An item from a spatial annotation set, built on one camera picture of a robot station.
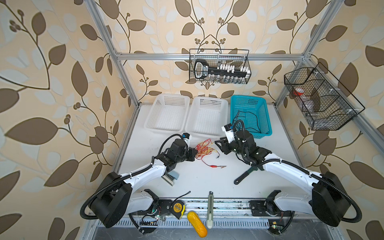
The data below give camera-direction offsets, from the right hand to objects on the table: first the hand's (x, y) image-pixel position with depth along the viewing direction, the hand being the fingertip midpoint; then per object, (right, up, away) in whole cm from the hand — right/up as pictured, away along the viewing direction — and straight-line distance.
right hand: (218, 141), depth 81 cm
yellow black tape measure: (-21, -32, -9) cm, 39 cm away
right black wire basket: (+52, +20, -8) cm, 56 cm away
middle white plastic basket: (-4, +14, +34) cm, 37 cm away
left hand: (-11, -6, +2) cm, 12 cm away
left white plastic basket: (-34, +17, +35) cm, 52 cm away
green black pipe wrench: (+20, -17, +5) cm, 27 cm away
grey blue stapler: (-27, -20, +2) cm, 33 cm away
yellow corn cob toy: (-11, -35, -14) cm, 40 cm away
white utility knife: (-5, -33, -8) cm, 34 cm away
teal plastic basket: (+33, +18, +35) cm, 51 cm away
